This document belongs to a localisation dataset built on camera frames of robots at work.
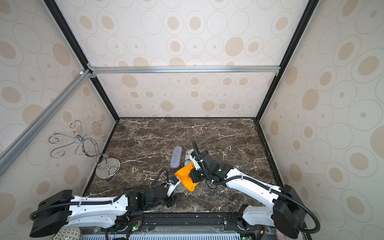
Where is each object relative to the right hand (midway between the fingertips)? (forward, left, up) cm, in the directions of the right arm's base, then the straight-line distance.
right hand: (195, 173), depth 80 cm
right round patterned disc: (-25, -41, -11) cm, 49 cm away
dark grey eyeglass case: (-8, +7, -1) cm, 11 cm away
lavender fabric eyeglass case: (+14, +13, -7) cm, 20 cm away
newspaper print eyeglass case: (+11, +5, -7) cm, 14 cm away
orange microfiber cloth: (-2, +6, +2) cm, 6 cm away
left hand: (-9, +5, -3) cm, 11 cm away
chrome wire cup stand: (+3, +53, -6) cm, 54 cm away
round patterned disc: (-29, +57, -7) cm, 64 cm away
